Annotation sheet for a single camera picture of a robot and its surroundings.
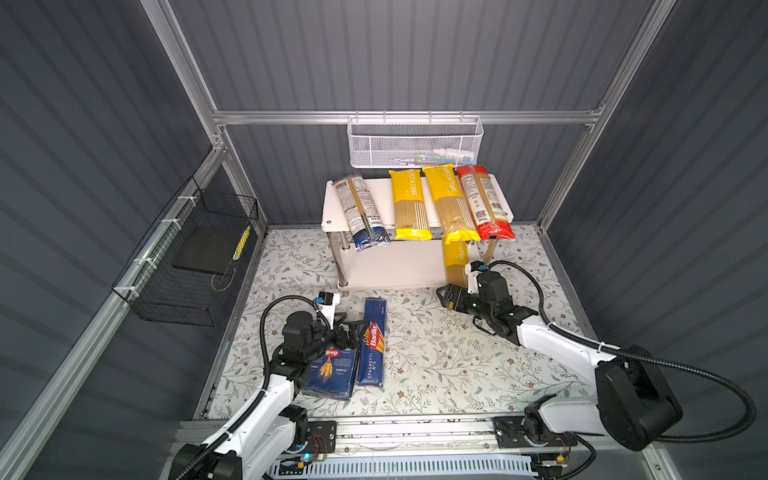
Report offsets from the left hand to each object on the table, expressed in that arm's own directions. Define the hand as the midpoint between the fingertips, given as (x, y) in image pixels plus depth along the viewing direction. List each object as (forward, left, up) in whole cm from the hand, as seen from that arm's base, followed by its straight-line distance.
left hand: (357, 319), depth 82 cm
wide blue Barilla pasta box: (-13, +7, -6) cm, 16 cm away
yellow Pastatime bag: (+21, -33, -3) cm, 39 cm away
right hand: (+7, -27, 0) cm, 28 cm away
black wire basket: (+7, +42, +16) cm, 45 cm away
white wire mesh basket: (+76, -23, +10) cm, 80 cm away
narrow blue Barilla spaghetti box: (-6, -4, -9) cm, 11 cm away
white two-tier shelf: (+23, -15, -5) cm, 28 cm away
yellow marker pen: (+16, +30, +15) cm, 37 cm away
